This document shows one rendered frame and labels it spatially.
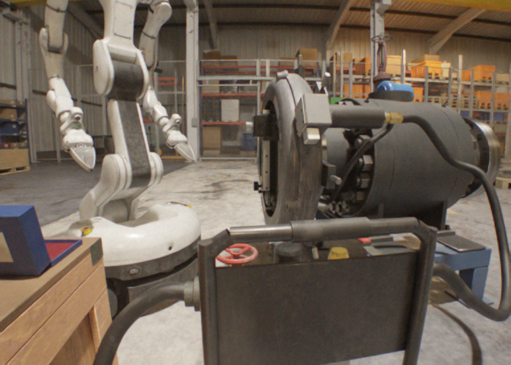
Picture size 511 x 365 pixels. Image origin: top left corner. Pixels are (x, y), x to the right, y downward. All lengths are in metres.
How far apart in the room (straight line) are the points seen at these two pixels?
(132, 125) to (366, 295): 1.08
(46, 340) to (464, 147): 1.46
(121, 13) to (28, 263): 1.13
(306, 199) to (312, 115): 0.29
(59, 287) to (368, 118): 0.88
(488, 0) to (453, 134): 11.08
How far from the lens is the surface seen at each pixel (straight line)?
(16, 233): 0.52
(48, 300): 0.54
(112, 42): 1.37
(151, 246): 1.07
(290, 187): 0.90
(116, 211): 1.50
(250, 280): 0.42
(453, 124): 1.40
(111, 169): 1.18
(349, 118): 0.88
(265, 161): 1.25
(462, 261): 1.34
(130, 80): 1.29
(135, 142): 1.23
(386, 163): 1.12
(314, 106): 0.83
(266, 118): 1.18
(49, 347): 0.57
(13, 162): 7.95
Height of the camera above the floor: 0.69
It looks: 7 degrees down
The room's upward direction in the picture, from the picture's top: straight up
